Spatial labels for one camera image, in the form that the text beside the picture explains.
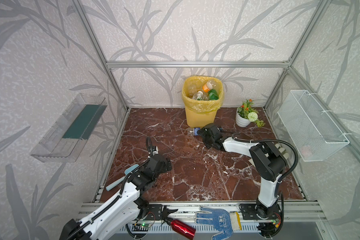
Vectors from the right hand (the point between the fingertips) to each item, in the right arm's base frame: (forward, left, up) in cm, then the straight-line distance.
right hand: (199, 130), depth 97 cm
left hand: (-20, +20, +2) cm, 28 cm away
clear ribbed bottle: (+17, -1, +15) cm, 22 cm away
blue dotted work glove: (-49, -9, -6) cm, 50 cm away
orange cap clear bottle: (+25, -8, +18) cm, 32 cm away
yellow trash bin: (+3, 0, +13) cm, 14 cm away
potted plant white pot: (+9, -32, +5) cm, 34 cm away
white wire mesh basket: (-21, -48, +26) cm, 58 cm away
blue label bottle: (0, +4, -2) cm, 5 cm away
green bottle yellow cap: (+17, -9, +16) cm, 25 cm away
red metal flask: (-52, +10, -2) cm, 53 cm away
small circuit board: (-51, +28, -7) cm, 59 cm away
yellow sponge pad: (-50, -16, -6) cm, 53 cm away
